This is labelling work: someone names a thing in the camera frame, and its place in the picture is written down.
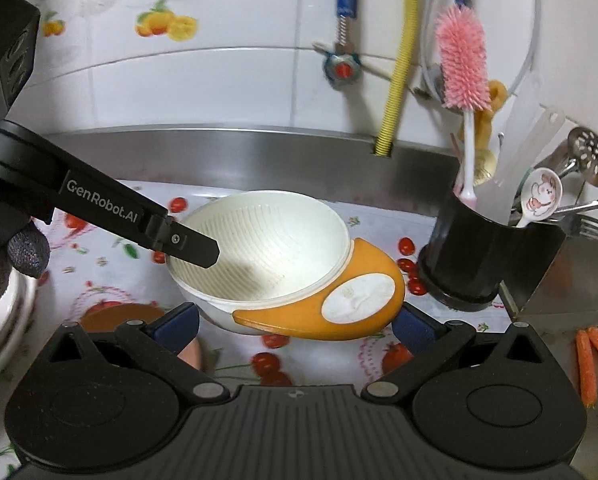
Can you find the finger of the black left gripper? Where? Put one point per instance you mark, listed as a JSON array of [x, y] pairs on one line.
[[80, 189]]

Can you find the orange mushroom-shaped plate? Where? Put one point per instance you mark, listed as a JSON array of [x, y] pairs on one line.
[[363, 300]]

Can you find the steel fork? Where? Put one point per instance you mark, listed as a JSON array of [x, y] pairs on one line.
[[584, 226]]

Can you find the steel dish rack tray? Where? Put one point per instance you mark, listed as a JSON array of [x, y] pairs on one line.
[[564, 302]]

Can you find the carrot left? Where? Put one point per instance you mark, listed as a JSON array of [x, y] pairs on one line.
[[587, 375]]

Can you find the pink bottle brush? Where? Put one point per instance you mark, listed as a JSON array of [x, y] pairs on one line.
[[461, 41]]

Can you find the translucent white rice paddle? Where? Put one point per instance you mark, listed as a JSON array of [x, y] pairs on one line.
[[494, 197]]

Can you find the white ribbed bowl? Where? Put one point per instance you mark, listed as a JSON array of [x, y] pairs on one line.
[[276, 248]]

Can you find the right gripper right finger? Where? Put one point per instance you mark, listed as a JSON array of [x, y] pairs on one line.
[[434, 347]]

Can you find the gloved left hand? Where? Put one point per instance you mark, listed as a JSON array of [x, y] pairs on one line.
[[27, 251]]

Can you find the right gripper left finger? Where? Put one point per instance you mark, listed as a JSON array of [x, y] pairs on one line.
[[156, 349]]

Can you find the red-knob water valve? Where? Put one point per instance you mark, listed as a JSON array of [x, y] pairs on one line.
[[342, 67]]

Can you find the pink bowl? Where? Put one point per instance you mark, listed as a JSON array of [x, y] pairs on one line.
[[121, 320]]

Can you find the fruit-pattern table mat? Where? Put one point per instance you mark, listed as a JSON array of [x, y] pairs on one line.
[[92, 269]]

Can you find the white bunny ceramic spoon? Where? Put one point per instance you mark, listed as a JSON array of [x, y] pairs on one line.
[[540, 196]]

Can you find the yellow sponge brush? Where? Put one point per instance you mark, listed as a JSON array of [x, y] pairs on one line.
[[489, 110]]

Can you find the steel slotted spoon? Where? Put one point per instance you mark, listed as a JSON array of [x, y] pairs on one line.
[[579, 153]]

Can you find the black utensil holder cup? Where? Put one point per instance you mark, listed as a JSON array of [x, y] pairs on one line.
[[468, 257]]

